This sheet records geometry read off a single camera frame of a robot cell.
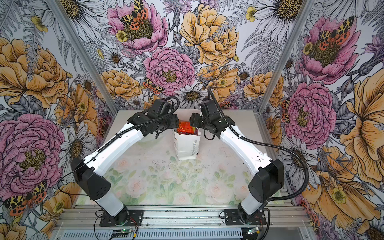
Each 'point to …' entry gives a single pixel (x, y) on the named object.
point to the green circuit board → (121, 233)
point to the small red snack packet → (184, 127)
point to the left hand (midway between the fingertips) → (172, 125)
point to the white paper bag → (187, 146)
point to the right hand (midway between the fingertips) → (194, 124)
